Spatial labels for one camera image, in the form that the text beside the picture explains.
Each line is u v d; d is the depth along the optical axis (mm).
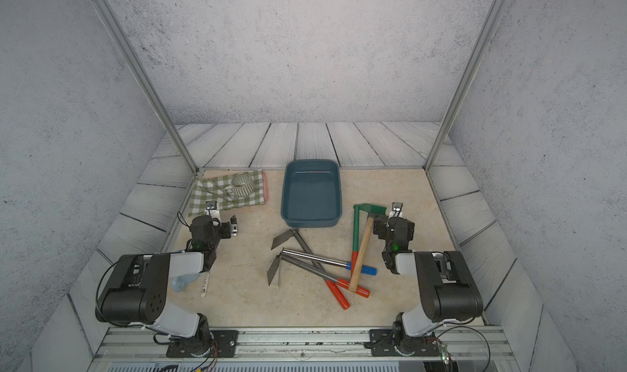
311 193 1109
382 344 711
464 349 726
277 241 912
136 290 451
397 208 805
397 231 710
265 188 1140
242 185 1051
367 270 886
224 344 729
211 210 808
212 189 1131
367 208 1050
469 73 870
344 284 808
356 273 805
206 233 720
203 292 827
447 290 461
